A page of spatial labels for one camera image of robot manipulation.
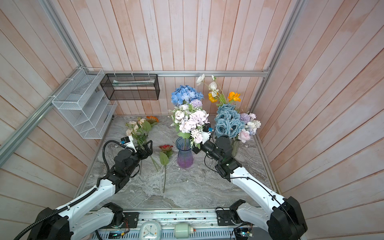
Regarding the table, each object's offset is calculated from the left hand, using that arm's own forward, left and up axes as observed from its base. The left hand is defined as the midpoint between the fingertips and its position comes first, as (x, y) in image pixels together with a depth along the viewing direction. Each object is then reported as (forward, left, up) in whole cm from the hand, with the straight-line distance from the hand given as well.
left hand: (147, 145), depth 81 cm
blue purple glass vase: (+1, -21, -15) cm, 26 cm away
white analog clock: (-38, -5, -14) cm, 41 cm away
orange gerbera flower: (+31, +5, -12) cm, 34 cm away
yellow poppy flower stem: (+19, -40, +17) cm, 48 cm away
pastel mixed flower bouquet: (+5, -55, +12) cm, 57 cm away
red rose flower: (+3, -8, -15) cm, 17 cm away
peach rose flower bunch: (+23, +13, -14) cm, 30 cm away
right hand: (-1, -23, +13) cm, 26 cm away
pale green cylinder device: (-39, -21, -9) cm, 45 cm away
